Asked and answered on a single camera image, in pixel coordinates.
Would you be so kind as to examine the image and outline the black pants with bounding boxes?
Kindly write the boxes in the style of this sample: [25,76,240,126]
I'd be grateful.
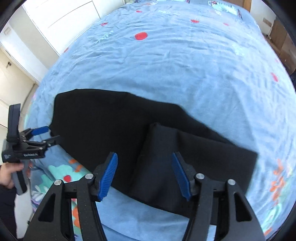
[50,89,257,217]

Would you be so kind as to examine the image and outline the person's dark sleeve left forearm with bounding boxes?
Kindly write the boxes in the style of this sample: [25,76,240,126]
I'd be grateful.
[0,185,16,237]

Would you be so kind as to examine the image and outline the person's left hand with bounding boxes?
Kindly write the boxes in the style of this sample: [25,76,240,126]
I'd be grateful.
[0,161,32,191]

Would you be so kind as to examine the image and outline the white wardrobe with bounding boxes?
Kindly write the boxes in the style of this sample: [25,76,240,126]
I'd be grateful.
[23,0,126,55]

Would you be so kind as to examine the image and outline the blue patterned bed sheet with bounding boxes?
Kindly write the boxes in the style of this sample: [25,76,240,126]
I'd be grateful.
[25,1,295,239]

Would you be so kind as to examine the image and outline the brown wooden cabinet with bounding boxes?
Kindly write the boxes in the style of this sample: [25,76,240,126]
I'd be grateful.
[269,18,295,75]

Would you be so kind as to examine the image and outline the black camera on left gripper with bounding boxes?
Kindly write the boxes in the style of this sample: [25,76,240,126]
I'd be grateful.
[6,103,21,143]

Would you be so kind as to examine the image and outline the grey gripper handle left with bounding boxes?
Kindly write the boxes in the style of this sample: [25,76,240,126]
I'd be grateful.
[11,160,28,195]

